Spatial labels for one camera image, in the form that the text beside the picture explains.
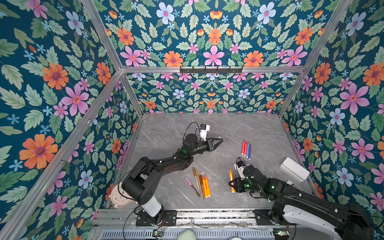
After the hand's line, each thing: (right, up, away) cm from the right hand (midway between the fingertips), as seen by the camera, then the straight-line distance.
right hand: (228, 183), depth 78 cm
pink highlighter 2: (+15, +15, +21) cm, 30 cm away
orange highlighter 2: (-14, +1, +9) cm, 16 cm away
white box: (+40, +5, +8) cm, 41 cm away
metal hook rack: (-9, +66, +15) cm, 68 cm away
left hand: (-3, +24, -2) cm, 25 cm away
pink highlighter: (+13, +16, +21) cm, 29 cm away
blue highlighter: (+17, +15, +21) cm, 30 cm away
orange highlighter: (+2, +3, 0) cm, 3 cm away
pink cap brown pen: (-22, -2, +8) cm, 24 cm away
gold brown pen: (-18, +1, +10) cm, 21 cm away
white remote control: (+36, -2, +7) cm, 37 cm away
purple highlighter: (+18, +13, +20) cm, 30 cm away
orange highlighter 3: (-11, -5, +4) cm, 13 cm away
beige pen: (-16, -3, +6) cm, 17 cm away
